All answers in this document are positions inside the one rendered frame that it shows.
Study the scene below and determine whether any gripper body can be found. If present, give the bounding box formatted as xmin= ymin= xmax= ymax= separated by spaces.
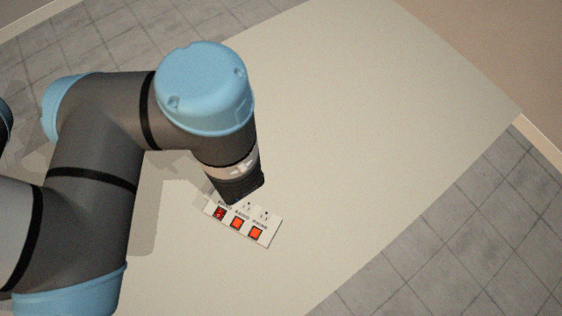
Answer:
xmin=196 ymin=136 xmax=264 ymax=205

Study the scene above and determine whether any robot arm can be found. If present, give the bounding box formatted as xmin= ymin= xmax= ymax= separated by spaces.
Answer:
xmin=0 ymin=40 xmax=256 ymax=316

